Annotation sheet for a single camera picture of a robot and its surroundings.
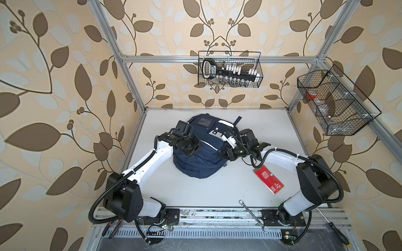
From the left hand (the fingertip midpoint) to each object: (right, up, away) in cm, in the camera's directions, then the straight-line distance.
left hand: (206, 144), depth 79 cm
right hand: (+7, -7, +5) cm, 11 cm away
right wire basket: (+63, +19, -6) cm, 66 cm away
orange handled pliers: (-46, -38, -9) cm, 60 cm away
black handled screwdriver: (+60, -40, -12) cm, 73 cm away
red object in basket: (+55, +26, +2) cm, 61 cm away
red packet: (+35, -20, +7) cm, 41 cm away
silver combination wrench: (+18, -29, 0) cm, 34 cm away
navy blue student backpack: (-1, -9, +1) cm, 9 cm away
